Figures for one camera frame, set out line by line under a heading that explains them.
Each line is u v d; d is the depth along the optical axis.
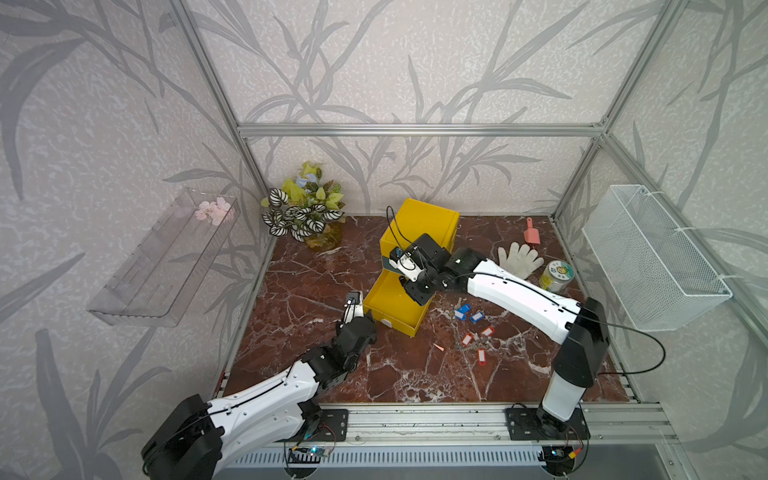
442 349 0.86
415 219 0.91
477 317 0.93
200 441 0.40
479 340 0.89
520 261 1.08
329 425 0.73
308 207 0.88
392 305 0.91
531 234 1.12
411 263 0.67
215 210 0.77
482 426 0.75
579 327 0.46
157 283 0.66
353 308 0.70
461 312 0.93
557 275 0.93
